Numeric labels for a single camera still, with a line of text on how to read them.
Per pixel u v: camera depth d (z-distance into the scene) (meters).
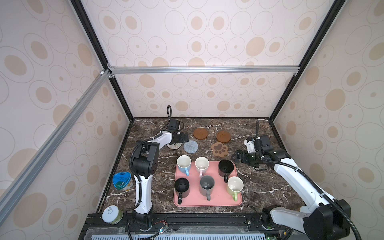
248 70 1.59
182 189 0.82
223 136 1.09
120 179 0.78
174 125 0.83
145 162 0.56
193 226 0.73
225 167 0.90
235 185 0.81
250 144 0.75
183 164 0.92
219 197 0.83
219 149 1.01
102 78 0.83
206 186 0.85
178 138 0.91
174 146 1.03
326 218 0.38
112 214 0.72
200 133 1.10
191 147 1.03
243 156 0.71
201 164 0.89
